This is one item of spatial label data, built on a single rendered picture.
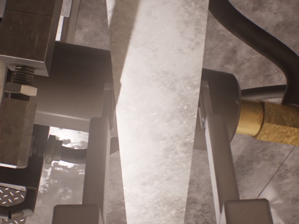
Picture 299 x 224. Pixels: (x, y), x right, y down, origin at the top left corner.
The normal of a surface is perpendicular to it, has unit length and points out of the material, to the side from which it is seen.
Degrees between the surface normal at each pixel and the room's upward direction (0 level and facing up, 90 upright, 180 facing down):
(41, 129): 90
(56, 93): 27
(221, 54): 0
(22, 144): 68
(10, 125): 41
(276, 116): 60
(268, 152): 0
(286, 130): 0
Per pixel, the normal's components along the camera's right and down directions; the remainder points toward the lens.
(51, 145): 0.22, -0.40
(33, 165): 0.23, -0.77
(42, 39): 0.18, -0.03
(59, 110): 0.04, 0.62
